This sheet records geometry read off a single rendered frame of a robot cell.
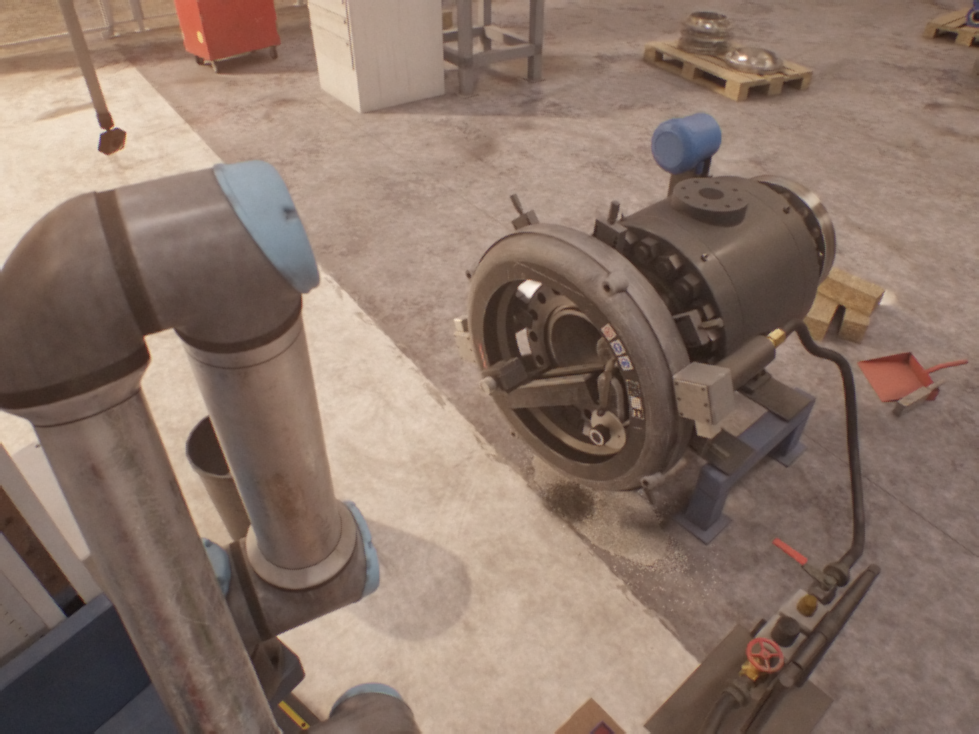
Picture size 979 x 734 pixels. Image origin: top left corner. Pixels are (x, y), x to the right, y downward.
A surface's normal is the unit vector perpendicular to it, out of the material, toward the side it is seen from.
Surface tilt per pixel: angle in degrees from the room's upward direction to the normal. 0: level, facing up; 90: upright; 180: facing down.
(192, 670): 69
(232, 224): 55
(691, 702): 0
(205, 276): 85
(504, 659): 0
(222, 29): 90
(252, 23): 90
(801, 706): 0
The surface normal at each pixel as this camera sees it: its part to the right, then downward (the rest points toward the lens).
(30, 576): 0.79, 0.40
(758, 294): 0.56, 0.03
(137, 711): 0.00, -0.76
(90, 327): 0.65, 0.42
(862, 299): -0.73, 0.44
